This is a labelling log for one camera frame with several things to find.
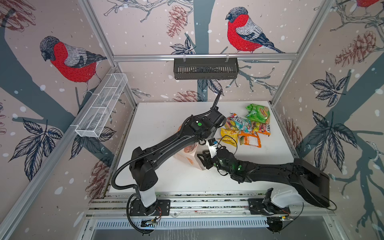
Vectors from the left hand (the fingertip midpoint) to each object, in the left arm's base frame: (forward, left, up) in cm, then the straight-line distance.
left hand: (208, 125), depth 78 cm
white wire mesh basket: (-3, +57, +6) cm, 58 cm away
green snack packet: (+21, -38, -15) cm, 46 cm away
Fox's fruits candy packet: (+16, -18, -20) cm, 31 cm away
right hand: (-11, +5, -13) cm, 18 cm away
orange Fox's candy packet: (+4, -29, -20) cm, 35 cm away
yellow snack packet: (+8, -19, -19) cm, 28 cm away
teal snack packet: (+12, -26, -16) cm, 32 cm away
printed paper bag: (-15, +9, -4) cm, 18 cm away
